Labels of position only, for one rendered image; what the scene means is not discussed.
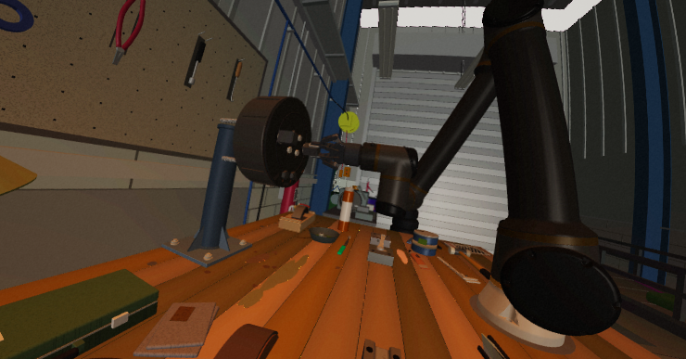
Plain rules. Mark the orange oval piece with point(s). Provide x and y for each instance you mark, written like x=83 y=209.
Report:
x=402 y=256

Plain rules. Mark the blue stand post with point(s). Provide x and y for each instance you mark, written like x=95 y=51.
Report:
x=218 y=187

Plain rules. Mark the red cylinder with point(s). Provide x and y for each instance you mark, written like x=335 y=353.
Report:
x=289 y=198

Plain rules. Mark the blue steel column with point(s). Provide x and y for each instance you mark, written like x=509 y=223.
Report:
x=646 y=134
x=351 y=37

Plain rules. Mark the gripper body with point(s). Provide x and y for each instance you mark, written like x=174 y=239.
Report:
x=351 y=154

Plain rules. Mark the tan grid plate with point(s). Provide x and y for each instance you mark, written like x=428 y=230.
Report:
x=476 y=251

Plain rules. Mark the brown pegboard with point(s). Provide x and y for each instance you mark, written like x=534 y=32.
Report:
x=80 y=69

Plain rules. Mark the wooden block with brake shoe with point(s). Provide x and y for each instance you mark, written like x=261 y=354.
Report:
x=296 y=220

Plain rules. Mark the cream flat stick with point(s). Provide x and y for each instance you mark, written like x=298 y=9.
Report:
x=458 y=270

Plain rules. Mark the grey hanging lamp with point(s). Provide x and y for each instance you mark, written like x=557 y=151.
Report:
x=388 y=37

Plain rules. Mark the white ceiling light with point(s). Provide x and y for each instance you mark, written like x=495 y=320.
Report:
x=423 y=16

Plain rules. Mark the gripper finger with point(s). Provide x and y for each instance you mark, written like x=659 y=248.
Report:
x=328 y=160
x=328 y=144

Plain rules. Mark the orange and white canister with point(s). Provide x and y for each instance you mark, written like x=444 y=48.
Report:
x=346 y=209

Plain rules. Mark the small orange box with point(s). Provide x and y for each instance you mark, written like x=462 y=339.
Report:
x=419 y=260

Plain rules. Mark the dark railing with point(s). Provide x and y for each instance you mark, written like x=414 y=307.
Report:
x=659 y=273

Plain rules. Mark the green case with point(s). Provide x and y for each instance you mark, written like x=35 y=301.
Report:
x=69 y=311

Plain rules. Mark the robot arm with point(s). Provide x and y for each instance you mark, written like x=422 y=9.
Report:
x=528 y=134

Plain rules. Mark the orange hanging tags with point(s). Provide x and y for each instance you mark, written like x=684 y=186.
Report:
x=345 y=172

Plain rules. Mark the grey bench machine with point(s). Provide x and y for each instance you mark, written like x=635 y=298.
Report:
x=362 y=209

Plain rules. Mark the yellow ball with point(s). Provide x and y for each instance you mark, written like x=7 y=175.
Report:
x=348 y=122

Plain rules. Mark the dark round bowl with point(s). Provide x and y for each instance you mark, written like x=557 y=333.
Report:
x=323 y=235

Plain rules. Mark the black hanging tool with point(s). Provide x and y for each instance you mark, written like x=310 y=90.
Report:
x=195 y=61

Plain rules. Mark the brown brake shoe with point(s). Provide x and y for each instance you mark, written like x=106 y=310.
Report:
x=246 y=343

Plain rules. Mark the blue and tan tape roll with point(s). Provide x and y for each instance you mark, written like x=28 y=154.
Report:
x=424 y=244

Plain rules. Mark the dark wheel stud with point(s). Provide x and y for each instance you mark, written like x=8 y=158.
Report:
x=306 y=148

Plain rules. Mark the dark brake drum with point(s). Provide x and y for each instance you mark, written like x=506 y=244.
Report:
x=262 y=142

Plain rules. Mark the yellow wooden board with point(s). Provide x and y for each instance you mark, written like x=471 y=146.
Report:
x=13 y=176

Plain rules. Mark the grey roller door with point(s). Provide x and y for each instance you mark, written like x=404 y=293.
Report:
x=455 y=187

